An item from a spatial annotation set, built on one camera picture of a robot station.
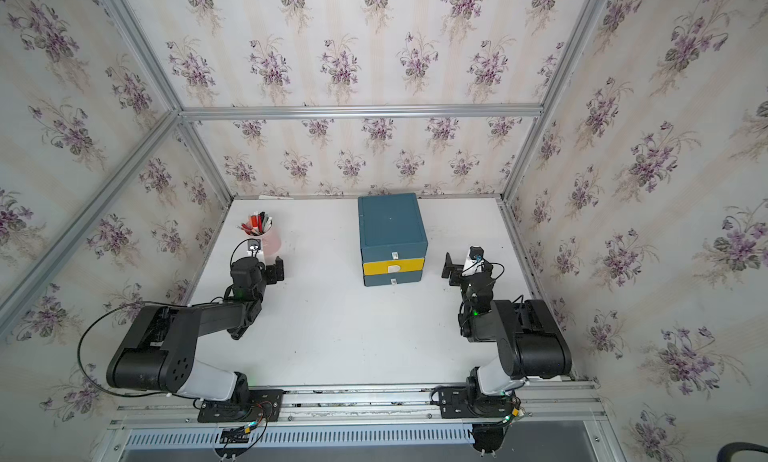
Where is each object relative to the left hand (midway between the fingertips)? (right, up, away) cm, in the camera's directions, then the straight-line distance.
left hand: (264, 259), depth 93 cm
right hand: (+64, +2, -3) cm, 64 cm away
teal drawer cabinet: (+40, +7, -13) cm, 43 cm away
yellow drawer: (+41, -1, -7) cm, 41 cm away
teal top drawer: (+41, +3, -11) cm, 43 cm away
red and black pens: (-5, +11, +6) cm, 13 cm away
